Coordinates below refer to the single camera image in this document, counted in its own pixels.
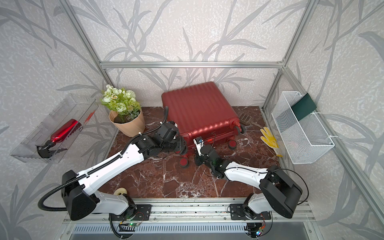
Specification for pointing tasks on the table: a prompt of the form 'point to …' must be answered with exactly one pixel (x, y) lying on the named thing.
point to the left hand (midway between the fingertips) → (184, 144)
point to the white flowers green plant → (122, 101)
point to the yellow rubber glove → (269, 140)
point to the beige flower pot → (132, 128)
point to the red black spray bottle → (67, 130)
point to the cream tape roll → (120, 190)
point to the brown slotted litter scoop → (246, 119)
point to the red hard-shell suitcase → (202, 110)
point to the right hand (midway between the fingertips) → (194, 149)
